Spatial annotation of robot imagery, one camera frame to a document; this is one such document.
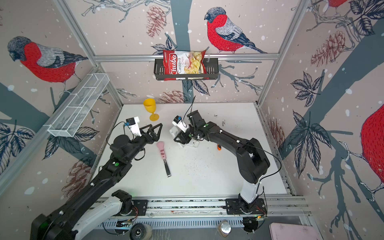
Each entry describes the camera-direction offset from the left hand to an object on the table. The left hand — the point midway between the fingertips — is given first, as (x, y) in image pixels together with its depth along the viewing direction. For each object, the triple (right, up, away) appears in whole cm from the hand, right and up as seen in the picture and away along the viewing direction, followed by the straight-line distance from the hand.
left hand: (155, 125), depth 70 cm
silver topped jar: (+31, -41, -11) cm, 53 cm away
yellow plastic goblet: (-12, +12, +31) cm, 35 cm away
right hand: (+8, -9, +14) cm, 19 cm away
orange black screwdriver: (+34, -16, +25) cm, 45 cm away
